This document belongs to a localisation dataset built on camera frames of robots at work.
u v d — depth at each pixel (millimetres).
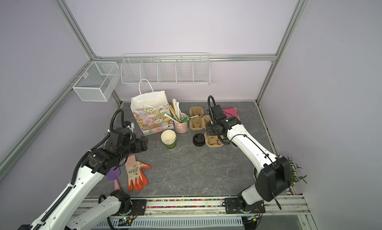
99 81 1028
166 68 969
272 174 413
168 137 915
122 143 536
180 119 986
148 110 818
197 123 1052
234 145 938
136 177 819
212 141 827
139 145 647
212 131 736
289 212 740
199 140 961
